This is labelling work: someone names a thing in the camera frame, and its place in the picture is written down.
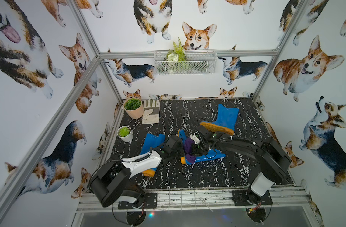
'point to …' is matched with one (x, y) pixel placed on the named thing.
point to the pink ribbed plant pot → (136, 114)
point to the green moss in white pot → (124, 131)
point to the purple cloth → (188, 145)
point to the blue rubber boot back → (226, 121)
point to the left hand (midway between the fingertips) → (188, 149)
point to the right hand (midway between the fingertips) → (188, 154)
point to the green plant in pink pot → (132, 104)
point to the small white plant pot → (128, 138)
